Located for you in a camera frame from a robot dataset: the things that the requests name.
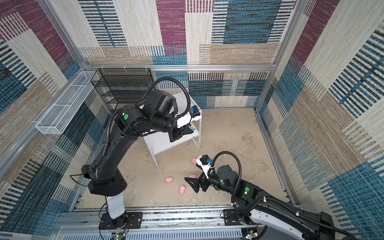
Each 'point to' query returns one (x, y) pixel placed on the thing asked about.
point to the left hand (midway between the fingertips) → (191, 125)
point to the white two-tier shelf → (159, 142)
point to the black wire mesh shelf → (124, 86)
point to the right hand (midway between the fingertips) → (192, 174)
